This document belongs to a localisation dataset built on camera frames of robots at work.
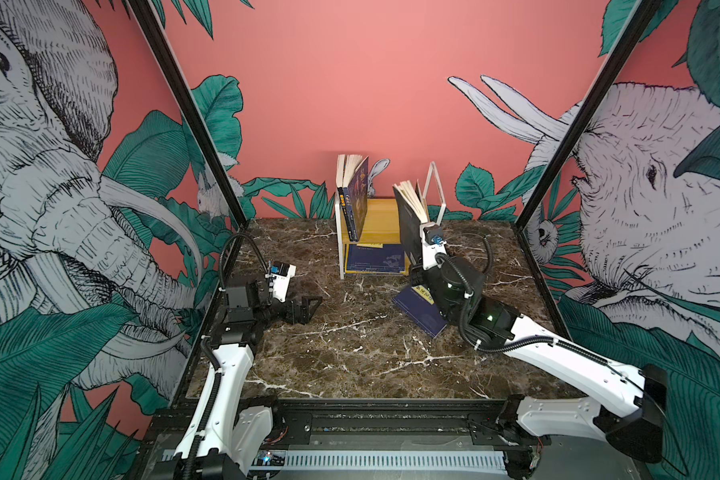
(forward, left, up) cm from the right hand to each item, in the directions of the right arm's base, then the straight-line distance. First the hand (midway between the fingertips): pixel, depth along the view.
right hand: (413, 239), depth 66 cm
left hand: (-3, +27, -17) cm, 32 cm away
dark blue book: (+16, +3, -29) cm, 33 cm away
